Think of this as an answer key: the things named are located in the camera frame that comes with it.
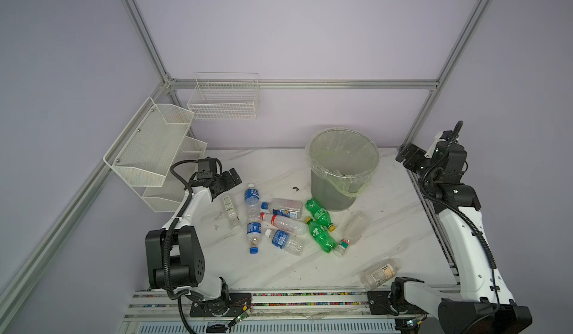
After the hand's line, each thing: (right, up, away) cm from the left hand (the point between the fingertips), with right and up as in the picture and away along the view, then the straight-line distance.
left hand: (230, 183), depth 91 cm
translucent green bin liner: (+51, +11, +5) cm, 52 cm away
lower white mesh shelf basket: (-15, -3, -18) cm, 23 cm away
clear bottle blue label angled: (+25, -23, -3) cm, 34 cm away
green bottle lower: (+37, -19, -7) cm, 43 cm away
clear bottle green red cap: (+51, -19, -2) cm, 54 cm away
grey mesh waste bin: (+41, -5, -7) cm, 42 cm away
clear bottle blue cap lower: (+11, -18, -5) cm, 21 cm away
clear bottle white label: (+1, -15, +2) cm, 15 cm away
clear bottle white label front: (+55, -31, -16) cm, 65 cm away
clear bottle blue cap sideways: (+24, -11, +5) cm, 27 cm away
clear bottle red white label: (+26, -17, -4) cm, 31 cm away
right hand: (+64, +12, -19) cm, 68 cm away
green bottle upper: (+38, -13, -1) cm, 40 cm away
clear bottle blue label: (+8, -9, +7) cm, 14 cm away
